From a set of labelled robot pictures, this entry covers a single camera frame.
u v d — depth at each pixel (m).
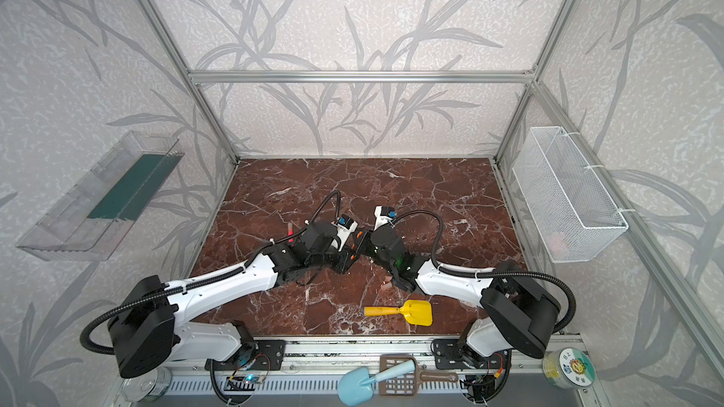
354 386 0.70
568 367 0.65
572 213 0.61
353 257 0.79
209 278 0.48
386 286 0.86
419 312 0.80
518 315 0.43
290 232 0.96
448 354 0.73
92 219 0.63
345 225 0.72
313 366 0.72
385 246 0.61
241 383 0.72
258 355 0.72
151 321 0.41
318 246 0.62
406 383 0.70
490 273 0.48
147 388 0.65
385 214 0.74
